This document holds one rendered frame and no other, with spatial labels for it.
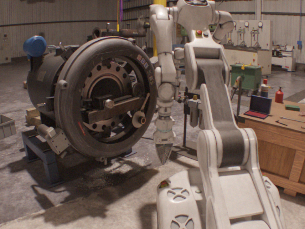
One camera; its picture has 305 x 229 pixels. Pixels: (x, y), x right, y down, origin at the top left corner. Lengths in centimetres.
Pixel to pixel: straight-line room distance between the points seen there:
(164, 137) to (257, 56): 616
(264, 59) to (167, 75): 649
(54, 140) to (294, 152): 145
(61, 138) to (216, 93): 83
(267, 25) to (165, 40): 673
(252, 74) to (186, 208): 372
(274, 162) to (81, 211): 129
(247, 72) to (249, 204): 377
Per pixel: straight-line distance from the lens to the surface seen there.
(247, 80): 453
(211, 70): 117
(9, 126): 290
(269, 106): 182
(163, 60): 104
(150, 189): 168
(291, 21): 1205
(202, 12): 141
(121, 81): 164
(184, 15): 144
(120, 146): 158
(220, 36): 168
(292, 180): 174
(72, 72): 130
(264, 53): 738
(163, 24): 111
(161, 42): 106
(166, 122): 108
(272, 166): 176
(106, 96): 134
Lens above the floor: 96
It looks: 17 degrees down
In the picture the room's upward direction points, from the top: straight up
